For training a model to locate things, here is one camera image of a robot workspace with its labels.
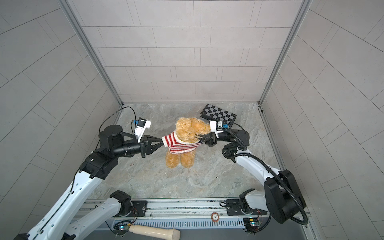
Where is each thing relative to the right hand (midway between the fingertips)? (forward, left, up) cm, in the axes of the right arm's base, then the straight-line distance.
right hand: (193, 137), depth 60 cm
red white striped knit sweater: (-2, +7, -3) cm, 8 cm away
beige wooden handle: (-28, +19, -29) cm, 44 cm away
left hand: (-1, +11, -2) cm, 12 cm away
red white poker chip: (-23, -8, -33) cm, 41 cm away
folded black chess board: (+39, -13, -29) cm, 51 cm away
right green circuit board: (-27, -24, -35) cm, 50 cm away
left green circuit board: (-25, +34, -30) cm, 52 cm away
